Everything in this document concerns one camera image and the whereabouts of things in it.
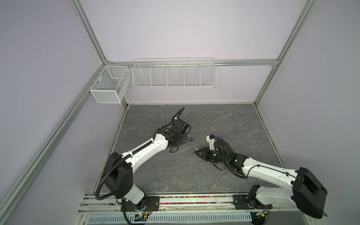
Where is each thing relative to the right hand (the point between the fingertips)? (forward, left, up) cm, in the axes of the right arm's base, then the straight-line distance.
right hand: (194, 153), depth 78 cm
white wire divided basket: (+53, +15, +17) cm, 58 cm away
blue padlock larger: (+17, +1, -13) cm, 21 cm away
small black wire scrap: (+25, -32, -15) cm, 44 cm away
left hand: (+8, +6, 0) cm, 10 cm away
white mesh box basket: (+47, +60, +12) cm, 77 cm away
